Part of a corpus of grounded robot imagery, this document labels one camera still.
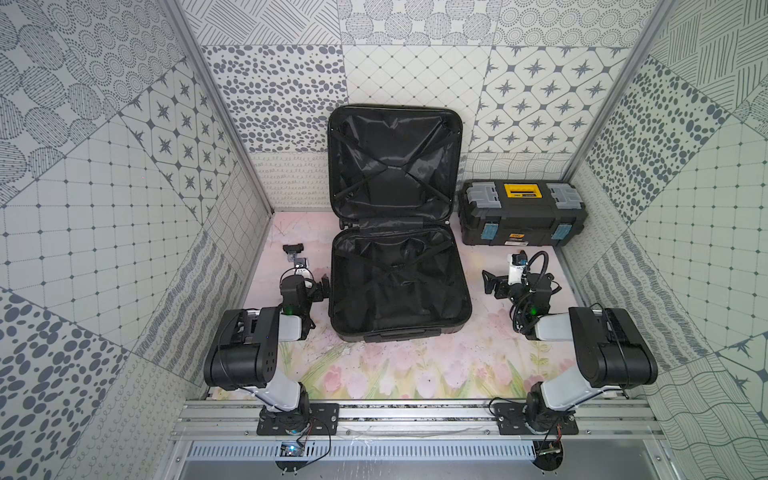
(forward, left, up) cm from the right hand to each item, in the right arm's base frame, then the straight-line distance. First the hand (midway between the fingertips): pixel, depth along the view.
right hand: (499, 273), depth 95 cm
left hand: (-2, +58, +1) cm, 58 cm away
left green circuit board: (-47, +58, -8) cm, 75 cm away
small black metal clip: (+12, +72, -4) cm, 73 cm away
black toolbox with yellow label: (+17, -9, +10) cm, 22 cm away
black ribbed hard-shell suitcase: (-1, +32, +3) cm, 32 cm away
